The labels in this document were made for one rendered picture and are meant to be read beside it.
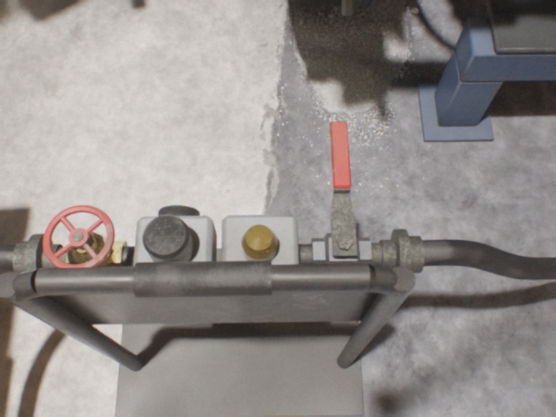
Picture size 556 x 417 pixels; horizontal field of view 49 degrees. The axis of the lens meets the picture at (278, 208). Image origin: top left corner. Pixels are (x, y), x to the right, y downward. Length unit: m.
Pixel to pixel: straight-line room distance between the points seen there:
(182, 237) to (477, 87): 0.71
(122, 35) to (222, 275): 0.95
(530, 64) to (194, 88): 0.65
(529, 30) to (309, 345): 0.65
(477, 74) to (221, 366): 0.68
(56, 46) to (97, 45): 0.09
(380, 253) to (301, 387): 0.45
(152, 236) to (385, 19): 0.92
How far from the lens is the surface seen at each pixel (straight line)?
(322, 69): 1.32
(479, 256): 0.71
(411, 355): 1.12
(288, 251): 0.65
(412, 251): 0.68
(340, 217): 0.65
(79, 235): 0.64
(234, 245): 0.65
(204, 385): 1.08
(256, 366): 1.08
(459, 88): 1.16
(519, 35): 1.11
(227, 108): 1.27
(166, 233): 0.62
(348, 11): 1.09
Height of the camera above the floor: 1.08
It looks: 68 degrees down
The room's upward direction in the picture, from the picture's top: straight up
